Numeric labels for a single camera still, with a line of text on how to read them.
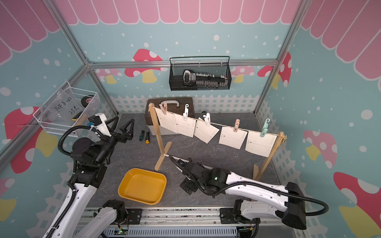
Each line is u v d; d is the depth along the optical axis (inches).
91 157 19.3
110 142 22.1
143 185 33.5
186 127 25.9
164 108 23.7
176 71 37.1
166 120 26.2
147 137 40.9
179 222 28.7
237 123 22.2
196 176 20.4
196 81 34.4
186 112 23.6
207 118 22.7
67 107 27.5
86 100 31.7
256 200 18.4
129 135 23.2
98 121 20.5
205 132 25.4
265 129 20.0
